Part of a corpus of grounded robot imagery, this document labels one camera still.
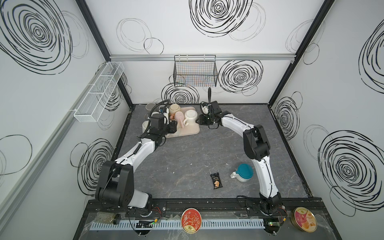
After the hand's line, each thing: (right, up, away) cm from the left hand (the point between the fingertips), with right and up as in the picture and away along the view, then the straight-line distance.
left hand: (174, 121), depth 88 cm
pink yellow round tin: (+62, -45, -20) cm, 79 cm away
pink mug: (+2, +3, +12) cm, 12 cm away
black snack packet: (+24, -33, -6) cm, 41 cm away
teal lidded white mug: (+38, -27, -9) cm, 48 cm away
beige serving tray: (+8, -7, +16) cm, 19 cm away
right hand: (+12, 0, +12) cm, 17 cm away
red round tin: (+10, -45, -20) cm, 51 cm away
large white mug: (+9, +4, +14) cm, 17 cm away
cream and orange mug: (-3, +9, +17) cm, 19 cm away
